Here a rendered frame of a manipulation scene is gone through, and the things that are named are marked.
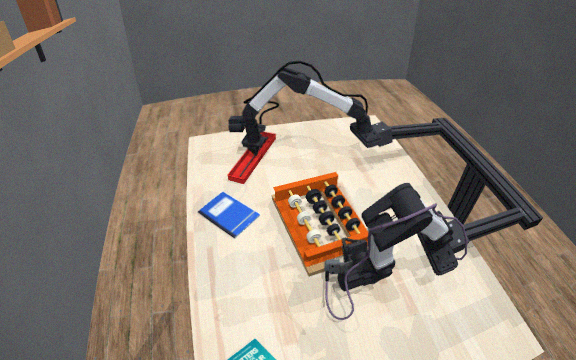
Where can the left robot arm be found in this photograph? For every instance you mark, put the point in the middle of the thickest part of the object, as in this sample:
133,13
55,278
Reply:
404,201

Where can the teal paperback book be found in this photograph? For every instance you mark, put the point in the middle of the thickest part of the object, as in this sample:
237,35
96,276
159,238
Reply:
252,351

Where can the blue notebook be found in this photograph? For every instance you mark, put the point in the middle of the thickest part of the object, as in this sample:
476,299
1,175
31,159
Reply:
230,215

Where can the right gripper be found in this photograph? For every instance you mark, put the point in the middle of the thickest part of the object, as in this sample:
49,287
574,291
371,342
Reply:
254,141

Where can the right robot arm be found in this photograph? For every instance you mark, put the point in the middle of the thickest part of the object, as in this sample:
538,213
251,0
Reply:
299,84

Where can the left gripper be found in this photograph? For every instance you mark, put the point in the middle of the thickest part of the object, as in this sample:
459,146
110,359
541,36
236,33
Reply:
356,253

